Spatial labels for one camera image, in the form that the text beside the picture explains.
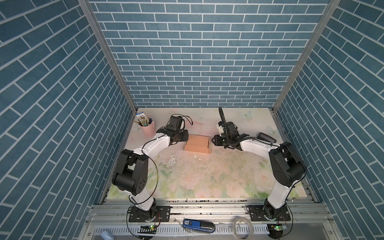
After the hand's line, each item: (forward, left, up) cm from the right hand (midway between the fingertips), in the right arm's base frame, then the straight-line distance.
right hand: (212, 138), depth 95 cm
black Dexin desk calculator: (+8, -36, -6) cm, 37 cm away
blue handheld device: (-46, +4, -3) cm, 47 cm away
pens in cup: (+2, +43, +10) cm, 44 cm away
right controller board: (-45, -33, -11) cm, 56 cm away
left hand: (-1, +16, +3) cm, 16 cm away
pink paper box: (-2, +10, -3) cm, 11 cm away
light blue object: (-53, +46, -4) cm, 70 cm away
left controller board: (-49, +29, -10) cm, 58 cm away
